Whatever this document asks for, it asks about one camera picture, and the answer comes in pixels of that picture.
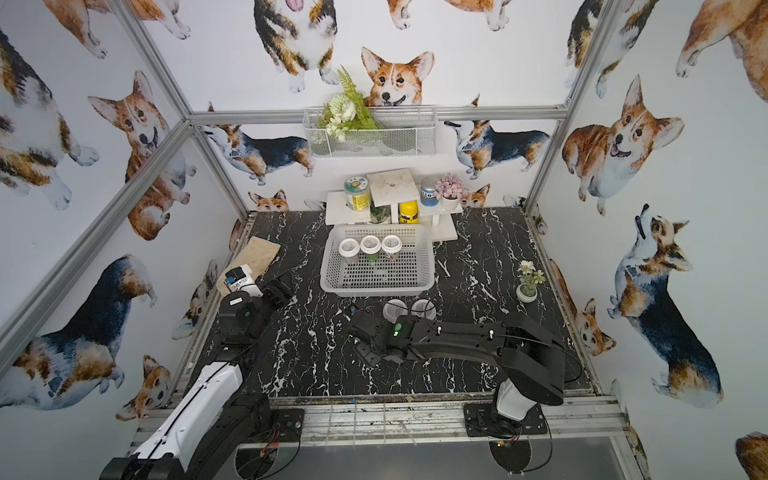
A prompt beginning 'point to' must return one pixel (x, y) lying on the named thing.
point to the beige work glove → (258, 254)
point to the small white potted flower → (527, 291)
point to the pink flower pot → (449, 190)
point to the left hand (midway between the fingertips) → (280, 269)
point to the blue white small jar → (428, 192)
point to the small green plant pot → (380, 214)
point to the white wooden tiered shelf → (390, 189)
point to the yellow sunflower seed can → (357, 193)
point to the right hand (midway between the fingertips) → (372, 330)
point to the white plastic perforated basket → (408, 272)
